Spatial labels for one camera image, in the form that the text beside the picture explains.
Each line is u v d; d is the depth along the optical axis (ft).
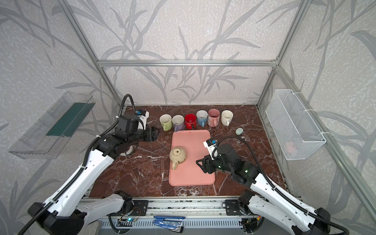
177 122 3.46
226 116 3.37
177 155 2.73
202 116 3.43
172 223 2.24
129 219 2.33
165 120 3.41
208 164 2.00
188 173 2.85
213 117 3.28
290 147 2.42
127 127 1.70
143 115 2.07
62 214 1.20
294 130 2.07
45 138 2.09
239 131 3.37
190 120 3.50
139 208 2.37
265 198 1.58
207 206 2.47
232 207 2.43
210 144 2.07
